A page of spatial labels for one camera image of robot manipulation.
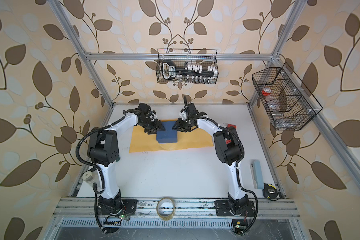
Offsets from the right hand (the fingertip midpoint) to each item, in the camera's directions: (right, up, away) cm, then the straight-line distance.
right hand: (174, 129), depth 95 cm
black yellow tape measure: (+51, -31, -18) cm, 63 cm away
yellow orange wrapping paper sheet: (-24, -8, +4) cm, 25 cm away
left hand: (-7, 0, -1) cm, 7 cm away
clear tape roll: (-2, -42, -24) cm, 48 cm away
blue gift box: (-4, -4, -1) cm, 5 cm away
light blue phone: (+47, -22, -13) cm, 54 cm away
